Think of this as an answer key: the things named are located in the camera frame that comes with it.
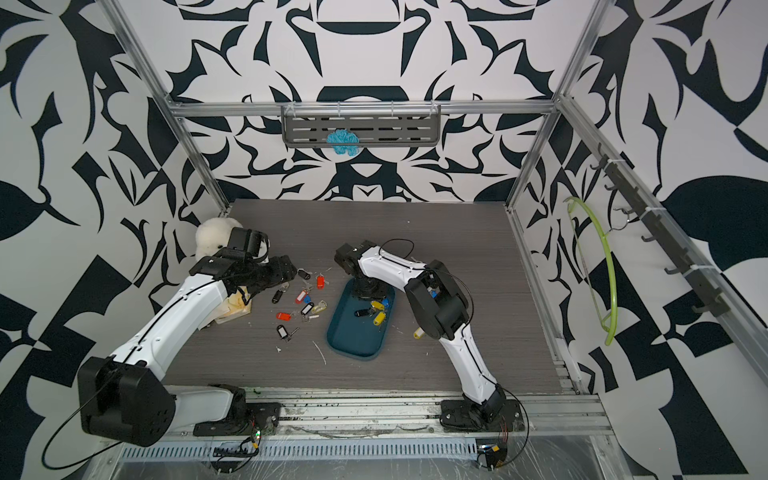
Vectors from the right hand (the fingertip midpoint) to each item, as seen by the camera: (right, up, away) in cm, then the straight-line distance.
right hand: (369, 294), depth 95 cm
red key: (-21, -1, -1) cm, 21 cm away
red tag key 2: (-26, -6, -4) cm, 27 cm away
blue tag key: (-19, -1, -1) cm, 19 cm away
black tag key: (-29, -1, 0) cm, 29 cm away
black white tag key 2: (-25, -10, -6) cm, 28 cm away
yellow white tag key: (+15, -10, -8) cm, 19 cm away
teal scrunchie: (-8, +49, -4) cm, 50 cm away
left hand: (-23, +9, -11) cm, 27 cm away
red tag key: (-16, +3, +3) cm, 17 cm away
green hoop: (+54, +12, -30) cm, 63 cm away
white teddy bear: (-43, +19, -10) cm, 48 cm away
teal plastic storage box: (-3, -9, -7) cm, 11 cm away
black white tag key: (-19, -4, -2) cm, 19 cm away
